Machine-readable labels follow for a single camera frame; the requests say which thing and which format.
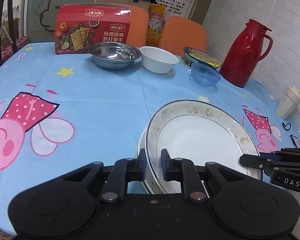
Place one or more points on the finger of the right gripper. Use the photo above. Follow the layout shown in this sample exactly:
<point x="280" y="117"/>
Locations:
<point x="265" y="161"/>

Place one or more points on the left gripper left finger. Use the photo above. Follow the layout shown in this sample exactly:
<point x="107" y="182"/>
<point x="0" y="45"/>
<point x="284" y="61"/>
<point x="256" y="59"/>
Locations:
<point x="118" y="176"/>

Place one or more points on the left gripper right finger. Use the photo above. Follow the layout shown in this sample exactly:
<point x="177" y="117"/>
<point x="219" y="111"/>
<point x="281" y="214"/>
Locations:
<point x="185" y="172"/>

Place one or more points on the large white plate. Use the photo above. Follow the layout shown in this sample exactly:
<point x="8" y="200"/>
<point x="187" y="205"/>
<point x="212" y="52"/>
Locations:
<point x="150" y="183"/>

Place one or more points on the white plate with gold rim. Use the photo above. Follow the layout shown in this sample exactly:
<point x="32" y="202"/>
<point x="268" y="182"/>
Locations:
<point x="198" y="131"/>

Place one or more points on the white ceramic bowl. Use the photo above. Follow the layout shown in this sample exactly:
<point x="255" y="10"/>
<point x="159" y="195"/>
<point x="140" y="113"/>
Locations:
<point x="157" y="60"/>

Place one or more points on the stainless steel bowl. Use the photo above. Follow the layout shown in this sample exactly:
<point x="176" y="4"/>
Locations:
<point x="114" y="56"/>

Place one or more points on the white tumbler cup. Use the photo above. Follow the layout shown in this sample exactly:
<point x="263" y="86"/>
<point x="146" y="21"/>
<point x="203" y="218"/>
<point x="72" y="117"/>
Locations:
<point x="289" y="102"/>

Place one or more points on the blue cartoon pig tablecloth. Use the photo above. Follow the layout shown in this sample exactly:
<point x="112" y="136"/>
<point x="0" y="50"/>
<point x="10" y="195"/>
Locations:
<point x="61" y="112"/>

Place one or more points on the small blue plastic bowl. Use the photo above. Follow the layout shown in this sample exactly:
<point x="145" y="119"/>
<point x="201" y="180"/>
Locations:
<point x="204" y="75"/>

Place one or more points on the red thermos jug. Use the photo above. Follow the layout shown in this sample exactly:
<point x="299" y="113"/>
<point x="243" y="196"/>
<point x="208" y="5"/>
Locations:
<point x="251" y="46"/>

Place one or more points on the instant noodle cup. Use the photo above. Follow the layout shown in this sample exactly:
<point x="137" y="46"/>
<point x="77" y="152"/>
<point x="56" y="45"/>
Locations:
<point x="193" y="55"/>

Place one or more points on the left orange chair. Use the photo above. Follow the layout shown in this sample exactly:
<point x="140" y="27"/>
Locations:
<point x="138" y="26"/>

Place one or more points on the orange chair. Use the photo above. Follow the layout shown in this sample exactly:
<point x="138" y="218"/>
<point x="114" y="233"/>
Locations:
<point x="179" y="32"/>
<point x="138" y="26"/>

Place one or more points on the right orange chair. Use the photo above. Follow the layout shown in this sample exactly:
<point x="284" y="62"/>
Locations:
<point x="179" y="32"/>

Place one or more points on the red cracker box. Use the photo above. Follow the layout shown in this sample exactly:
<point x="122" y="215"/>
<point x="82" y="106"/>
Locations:
<point x="80" y="26"/>

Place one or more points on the yellow snack bag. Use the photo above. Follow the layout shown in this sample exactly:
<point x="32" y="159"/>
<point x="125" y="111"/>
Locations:
<point x="156" y="21"/>

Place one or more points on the brown paper bag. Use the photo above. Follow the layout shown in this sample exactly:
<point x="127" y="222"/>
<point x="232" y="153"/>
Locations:
<point x="144" y="4"/>

